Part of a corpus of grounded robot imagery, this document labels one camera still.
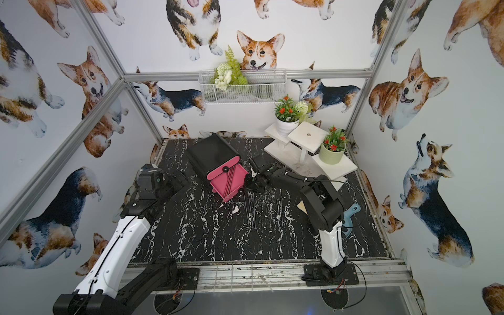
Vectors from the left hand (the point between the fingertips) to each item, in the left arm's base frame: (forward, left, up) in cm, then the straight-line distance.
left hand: (178, 174), depth 80 cm
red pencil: (+4, -20, -13) cm, 24 cm away
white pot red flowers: (+27, -47, +8) cm, 55 cm away
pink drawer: (+2, -14, -12) cm, 19 cm away
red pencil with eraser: (+3, -18, -13) cm, 23 cm away
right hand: (+1, -24, -13) cm, 27 cm away
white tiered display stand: (+29, -54, -21) cm, 65 cm away
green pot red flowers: (+7, -64, +5) cm, 65 cm away
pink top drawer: (+6, -17, -5) cm, 19 cm away
